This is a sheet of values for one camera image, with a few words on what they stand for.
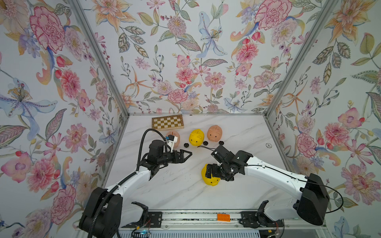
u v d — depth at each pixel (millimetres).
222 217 751
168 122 1133
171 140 755
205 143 1039
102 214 410
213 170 710
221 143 1037
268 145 1034
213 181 802
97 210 486
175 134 980
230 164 579
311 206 394
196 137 955
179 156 735
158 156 667
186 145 1030
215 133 980
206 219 762
